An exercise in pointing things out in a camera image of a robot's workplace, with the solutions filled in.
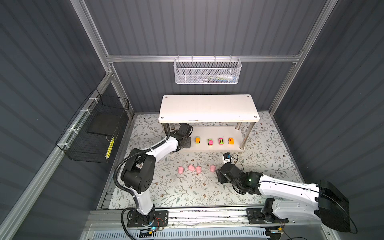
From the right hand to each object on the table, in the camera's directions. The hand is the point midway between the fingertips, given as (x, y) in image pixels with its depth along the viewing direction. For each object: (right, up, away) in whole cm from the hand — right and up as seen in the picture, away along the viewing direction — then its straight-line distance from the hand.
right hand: (220, 172), depth 82 cm
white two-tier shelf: (-5, +29, -11) cm, 31 cm away
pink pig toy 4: (-3, +1, +6) cm, 7 cm away
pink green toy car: (+2, +16, +11) cm, 20 cm away
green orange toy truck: (-12, +17, +12) cm, 24 cm away
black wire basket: (-66, +21, -10) cm, 70 cm away
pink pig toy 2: (-16, +1, +7) cm, 18 cm away
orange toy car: (+9, +16, +11) cm, 22 cm away
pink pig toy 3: (-12, -1, +6) cm, 13 cm away
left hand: (-21, +16, +12) cm, 29 cm away
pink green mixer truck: (-4, +16, +11) cm, 20 cm away
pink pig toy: (-23, 0, +7) cm, 24 cm away
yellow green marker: (-54, +14, -14) cm, 57 cm away
